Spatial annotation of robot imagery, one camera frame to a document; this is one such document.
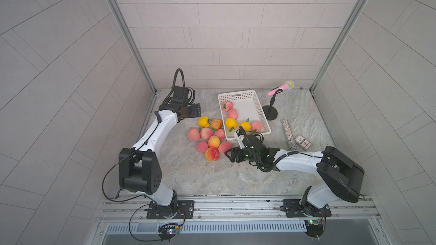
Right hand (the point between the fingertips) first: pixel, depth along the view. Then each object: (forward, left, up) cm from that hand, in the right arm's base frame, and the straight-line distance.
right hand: (229, 153), depth 83 cm
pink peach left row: (+11, +18, +2) cm, 21 cm away
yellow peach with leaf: (+16, -10, +1) cm, 19 cm away
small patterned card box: (+5, -40, -4) cm, 41 cm away
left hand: (+21, +16, +12) cm, 29 cm away
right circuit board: (-31, -33, -7) cm, 46 cm away
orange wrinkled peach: (+17, +6, +1) cm, 18 cm away
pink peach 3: (+3, +2, +1) cm, 4 cm away
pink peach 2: (+14, -16, +2) cm, 21 cm away
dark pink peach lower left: (+4, +13, +1) cm, 14 cm away
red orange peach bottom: (0, +9, +1) cm, 9 cm away
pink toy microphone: (+29, -34, +16) cm, 48 cm away
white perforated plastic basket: (+33, -14, -3) cm, 36 cm away
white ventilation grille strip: (-30, -23, -6) cm, 39 cm away
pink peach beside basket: (+11, +4, +1) cm, 12 cm away
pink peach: (+24, -3, +1) cm, 24 cm away
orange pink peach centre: (+6, +7, +2) cm, 10 cm away
